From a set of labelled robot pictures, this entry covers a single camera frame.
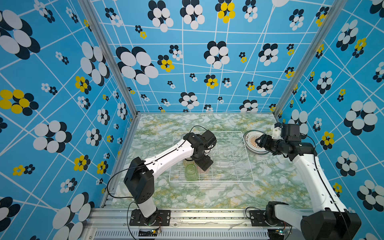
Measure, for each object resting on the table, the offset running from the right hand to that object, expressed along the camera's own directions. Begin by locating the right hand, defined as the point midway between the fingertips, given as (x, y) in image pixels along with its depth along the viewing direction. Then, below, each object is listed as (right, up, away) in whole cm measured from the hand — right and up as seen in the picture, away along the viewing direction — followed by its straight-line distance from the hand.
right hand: (261, 142), depth 79 cm
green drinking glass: (-37, -17, +1) cm, 41 cm away
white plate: (+2, 0, +22) cm, 23 cm away
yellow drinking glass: (-39, -8, -8) cm, 40 cm away
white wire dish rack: (-13, -14, +14) cm, 23 cm away
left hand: (-31, -11, +1) cm, 33 cm away
